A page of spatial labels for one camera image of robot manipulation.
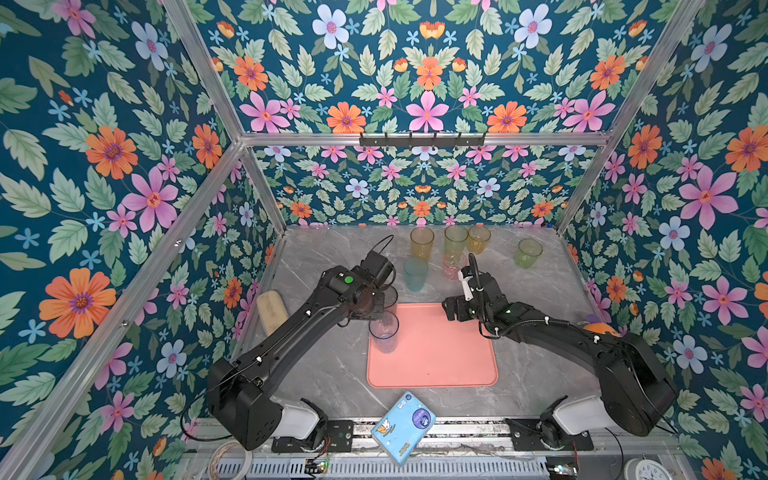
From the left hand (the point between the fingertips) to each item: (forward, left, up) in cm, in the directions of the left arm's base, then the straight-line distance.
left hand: (377, 305), depth 76 cm
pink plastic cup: (+21, -24, -12) cm, 34 cm away
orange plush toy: (-5, -63, -11) cm, 64 cm away
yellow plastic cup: (+27, -14, -7) cm, 32 cm away
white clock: (-37, -59, -15) cm, 72 cm away
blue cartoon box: (-26, -5, -14) cm, 30 cm away
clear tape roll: (-28, +32, -17) cm, 46 cm away
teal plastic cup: (+17, -11, -9) cm, 22 cm away
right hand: (+6, -23, -10) cm, 25 cm away
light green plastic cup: (+25, -52, -13) cm, 59 cm away
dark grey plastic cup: (+6, -3, -6) cm, 9 cm away
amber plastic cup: (+35, -37, -16) cm, 53 cm away
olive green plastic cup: (+27, -26, -5) cm, 38 cm away
